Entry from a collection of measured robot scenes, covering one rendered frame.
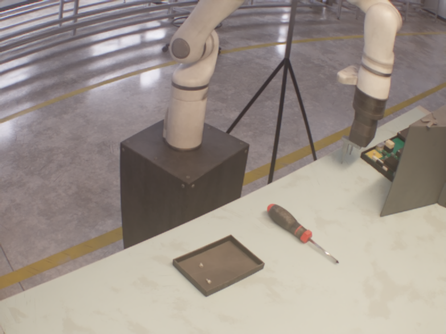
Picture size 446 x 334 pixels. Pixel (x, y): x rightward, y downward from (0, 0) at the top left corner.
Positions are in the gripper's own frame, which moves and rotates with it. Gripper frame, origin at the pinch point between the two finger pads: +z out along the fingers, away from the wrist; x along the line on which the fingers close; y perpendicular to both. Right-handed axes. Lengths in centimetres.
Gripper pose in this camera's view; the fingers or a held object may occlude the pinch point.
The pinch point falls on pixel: (346, 158)
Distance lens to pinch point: 101.0
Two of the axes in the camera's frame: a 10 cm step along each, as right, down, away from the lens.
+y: 7.9, 4.2, -4.4
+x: 6.0, -4.0, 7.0
